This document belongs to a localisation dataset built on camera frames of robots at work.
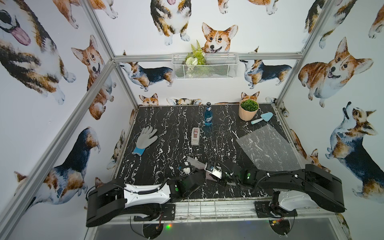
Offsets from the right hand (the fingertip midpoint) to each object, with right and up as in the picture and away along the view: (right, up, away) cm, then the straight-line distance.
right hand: (211, 172), depth 81 cm
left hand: (0, +2, -1) cm, 2 cm away
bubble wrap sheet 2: (+38, +8, +14) cm, 41 cm away
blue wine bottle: (-1, +31, +17) cm, 35 cm away
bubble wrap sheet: (-6, +2, +3) cm, 7 cm away
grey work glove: (-43, +14, +19) cm, 49 cm away
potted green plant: (+27, +35, +23) cm, 50 cm away
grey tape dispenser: (-9, +17, +19) cm, 27 cm away
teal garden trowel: (+43, +30, +33) cm, 62 cm away
